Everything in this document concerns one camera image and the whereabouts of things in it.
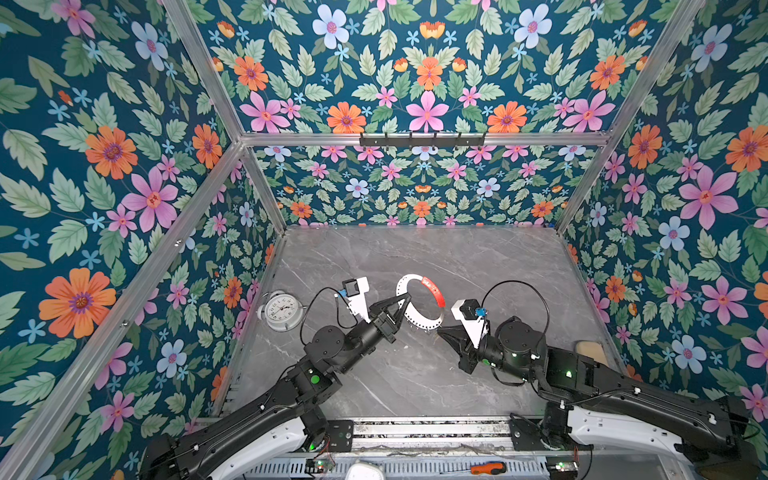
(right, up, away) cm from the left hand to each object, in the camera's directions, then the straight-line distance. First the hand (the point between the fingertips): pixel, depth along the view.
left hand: (414, 295), depth 59 cm
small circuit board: (-22, -42, +11) cm, 49 cm away
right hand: (+6, -8, +5) cm, 11 cm away
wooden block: (+52, -20, +26) cm, 61 cm away
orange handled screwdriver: (+18, -41, +9) cm, 46 cm away
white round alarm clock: (-41, -10, +33) cm, 53 cm away
